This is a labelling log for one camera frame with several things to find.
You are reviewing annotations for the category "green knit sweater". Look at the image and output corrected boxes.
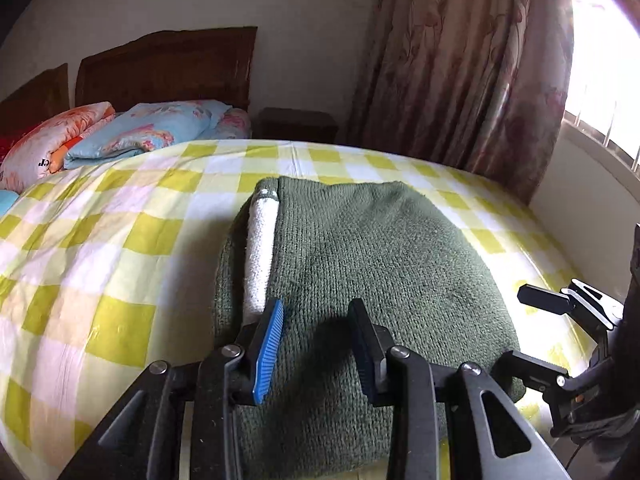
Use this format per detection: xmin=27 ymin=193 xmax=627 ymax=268
xmin=212 ymin=177 xmax=518 ymax=479

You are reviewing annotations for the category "right gloved hand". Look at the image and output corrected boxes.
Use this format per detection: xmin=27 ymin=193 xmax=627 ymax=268
xmin=572 ymin=408 xmax=639 ymax=465

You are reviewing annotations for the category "yellow checkered bed sheet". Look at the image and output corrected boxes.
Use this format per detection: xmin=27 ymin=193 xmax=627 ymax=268
xmin=1 ymin=140 xmax=592 ymax=479

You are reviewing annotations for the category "window with bars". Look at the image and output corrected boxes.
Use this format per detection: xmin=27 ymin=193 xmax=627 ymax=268
xmin=565 ymin=0 xmax=639 ymax=174

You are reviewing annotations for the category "pink floral curtain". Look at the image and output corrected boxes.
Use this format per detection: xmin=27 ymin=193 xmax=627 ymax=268
xmin=343 ymin=0 xmax=574 ymax=202

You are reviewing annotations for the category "light blue cloth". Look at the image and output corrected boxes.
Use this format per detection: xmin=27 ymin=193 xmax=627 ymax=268
xmin=0 ymin=190 xmax=20 ymax=216

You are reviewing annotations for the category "dark wooden nightstand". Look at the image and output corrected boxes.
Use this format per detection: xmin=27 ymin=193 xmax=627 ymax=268
xmin=253 ymin=107 xmax=338 ymax=144

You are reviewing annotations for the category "blue floral folded quilt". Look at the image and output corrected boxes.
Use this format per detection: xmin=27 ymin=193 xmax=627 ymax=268
xmin=62 ymin=100 xmax=252 ymax=170

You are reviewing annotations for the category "pink floral folded quilt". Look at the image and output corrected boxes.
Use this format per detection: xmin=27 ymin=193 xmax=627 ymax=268
xmin=1 ymin=102 xmax=115 ymax=194

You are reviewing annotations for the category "red quilt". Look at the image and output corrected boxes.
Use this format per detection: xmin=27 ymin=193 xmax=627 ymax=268
xmin=0 ymin=130 xmax=28 ymax=162

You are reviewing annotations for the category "dark wooden headboard left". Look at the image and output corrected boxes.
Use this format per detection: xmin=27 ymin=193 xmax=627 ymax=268
xmin=0 ymin=63 xmax=70 ymax=136

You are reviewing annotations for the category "dark wooden headboard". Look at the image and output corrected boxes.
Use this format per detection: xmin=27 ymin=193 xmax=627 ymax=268
xmin=75 ymin=26 xmax=257 ymax=112
xmin=0 ymin=63 xmax=70 ymax=136

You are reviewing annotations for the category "dark wooden headboard right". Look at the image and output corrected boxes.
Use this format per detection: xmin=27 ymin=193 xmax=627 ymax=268
xmin=75 ymin=26 xmax=257 ymax=112

